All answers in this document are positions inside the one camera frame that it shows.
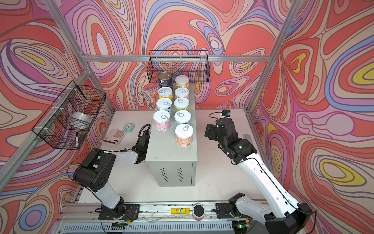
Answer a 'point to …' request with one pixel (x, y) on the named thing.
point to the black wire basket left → (67, 121)
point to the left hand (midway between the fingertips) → (157, 143)
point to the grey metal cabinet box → (168, 164)
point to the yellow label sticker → (180, 210)
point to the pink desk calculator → (114, 136)
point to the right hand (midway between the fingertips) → (215, 130)
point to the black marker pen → (77, 141)
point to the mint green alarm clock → (128, 127)
